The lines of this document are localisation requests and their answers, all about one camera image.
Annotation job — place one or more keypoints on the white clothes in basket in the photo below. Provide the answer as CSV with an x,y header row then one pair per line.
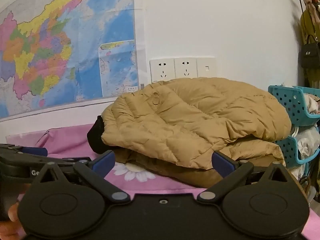
x,y
312,103
307,138

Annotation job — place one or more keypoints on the tan puffer jacket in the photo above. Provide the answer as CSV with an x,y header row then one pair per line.
x,y
172,128

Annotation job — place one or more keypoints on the plush toy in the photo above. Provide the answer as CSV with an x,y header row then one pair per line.
x,y
312,7

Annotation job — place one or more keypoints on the white wall socket panel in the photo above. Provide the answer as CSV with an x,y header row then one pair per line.
x,y
182,67

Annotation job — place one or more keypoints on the white clothes in upper basket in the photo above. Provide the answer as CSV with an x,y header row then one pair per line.
x,y
312,103

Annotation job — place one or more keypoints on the olive hanging garment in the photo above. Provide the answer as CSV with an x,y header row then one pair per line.
x,y
308,28

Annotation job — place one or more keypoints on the black handbag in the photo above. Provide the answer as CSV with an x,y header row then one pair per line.
x,y
309,54

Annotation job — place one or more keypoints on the upper teal plastic basket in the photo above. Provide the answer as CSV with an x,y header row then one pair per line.
x,y
292,98

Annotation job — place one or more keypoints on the lower teal plastic basket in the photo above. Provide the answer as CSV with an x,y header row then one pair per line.
x,y
289,149

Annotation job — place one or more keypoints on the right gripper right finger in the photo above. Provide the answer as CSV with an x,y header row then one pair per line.
x,y
233,173

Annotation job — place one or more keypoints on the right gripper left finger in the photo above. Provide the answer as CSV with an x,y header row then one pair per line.
x,y
93,174

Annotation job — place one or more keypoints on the colourful wall map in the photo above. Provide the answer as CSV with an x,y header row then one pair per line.
x,y
67,53

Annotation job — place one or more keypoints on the teal plastic basket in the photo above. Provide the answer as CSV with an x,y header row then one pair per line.
x,y
292,98
289,149

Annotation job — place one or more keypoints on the white clothes in lower basket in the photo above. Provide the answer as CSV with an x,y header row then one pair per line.
x,y
307,138

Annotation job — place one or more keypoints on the person's left hand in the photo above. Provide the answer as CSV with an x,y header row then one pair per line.
x,y
15,230

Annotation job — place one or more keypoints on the pink floral bed sheet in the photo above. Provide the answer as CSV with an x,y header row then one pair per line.
x,y
72,142

